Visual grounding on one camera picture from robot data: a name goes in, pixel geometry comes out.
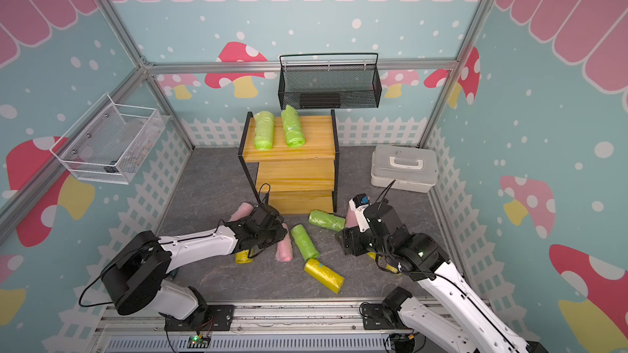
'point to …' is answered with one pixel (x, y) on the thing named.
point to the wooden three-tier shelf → (294, 180)
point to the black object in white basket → (110, 168)
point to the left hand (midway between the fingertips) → (285, 236)
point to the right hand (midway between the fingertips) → (347, 232)
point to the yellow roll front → (325, 274)
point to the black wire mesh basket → (312, 81)
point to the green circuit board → (198, 341)
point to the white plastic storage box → (414, 167)
